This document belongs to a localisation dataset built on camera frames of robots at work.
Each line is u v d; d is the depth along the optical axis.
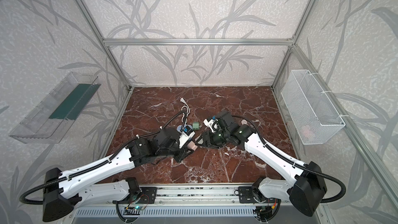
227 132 0.58
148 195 0.73
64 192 0.39
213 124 0.68
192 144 0.70
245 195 0.73
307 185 0.38
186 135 0.63
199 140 0.69
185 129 0.63
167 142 0.54
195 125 0.98
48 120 0.64
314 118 0.61
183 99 1.11
